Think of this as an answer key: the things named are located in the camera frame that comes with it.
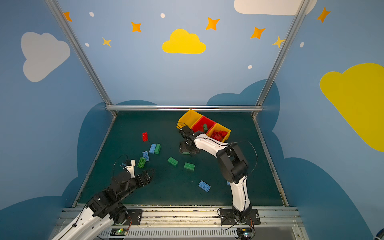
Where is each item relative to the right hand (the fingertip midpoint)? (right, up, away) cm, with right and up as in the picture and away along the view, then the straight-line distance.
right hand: (187, 148), depth 96 cm
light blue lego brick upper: (-24, -1, +3) cm, 24 cm away
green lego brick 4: (+1, -10, -5) cm, 12 cm away
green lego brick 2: (-1, -3, +1) cm, 4 cm away
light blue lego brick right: (+24, -19, -10) cm, 32 cm away
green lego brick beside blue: (-20, -1, +3) cm, 21 cm away
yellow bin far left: (0, +20, +22) cm, 30 cm away
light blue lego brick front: (+10, -20, -12) cm, 26 cm away
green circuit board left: (-32, -37, -25) cm, 55 cm away
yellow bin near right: (+22, +13, +9) cm, 28 cm away
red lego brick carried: (+22, +8, +9) cm, 25 cm away
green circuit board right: (+29, -38, -24) cm, 53 cm away
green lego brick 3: (-9, -8, -3) cm, 13 cm away
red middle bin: (+8, +15, +11) cm, 20 cm away
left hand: (-19, -11, -17) cm, 28 cm away
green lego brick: (+13, +13, +14) cm, 23 cm away
